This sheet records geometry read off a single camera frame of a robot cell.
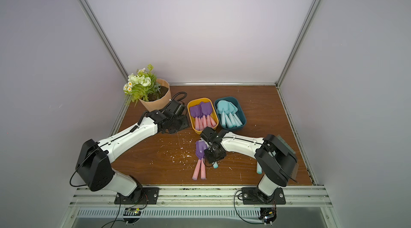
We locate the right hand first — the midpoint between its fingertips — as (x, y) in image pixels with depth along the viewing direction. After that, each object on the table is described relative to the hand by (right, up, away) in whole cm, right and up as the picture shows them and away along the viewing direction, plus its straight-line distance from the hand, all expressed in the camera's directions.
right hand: (208, 153), depth 85 cm
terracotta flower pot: (-29, +30, +6) cm, 42 cm away
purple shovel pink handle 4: (+3, +16, +10) cm, 19 cm away
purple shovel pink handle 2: (-8, +21, +15) cm, 28 cm away
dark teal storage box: (+20, +21, +17) cm, 34 cm away
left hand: (-10, +16, -1) cm, 19 cm away
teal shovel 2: (+9, +25, +19) cm, 32 cm away
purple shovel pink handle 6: (-3, +16, +11) cm, 20 cm away
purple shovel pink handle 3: (-2, +23, +17) cm, 28 cm away
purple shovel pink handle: (-7, +15, +7) cm, 18 cm away
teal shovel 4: (+18, +17, +12) cm, 27 cm away
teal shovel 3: (+13, +18, +12) cm, 26 cm away
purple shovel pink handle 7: (-5, +3, +2) cm, 6 cm away
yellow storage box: (-4, +20, +15) cm, 26 cm away
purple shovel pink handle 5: (0, +16, +9) cm, 18 cm away
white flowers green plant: (-34, +37, -4) cm, 51 cm away
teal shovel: (+4, -5, -3) cm, 7 cm away
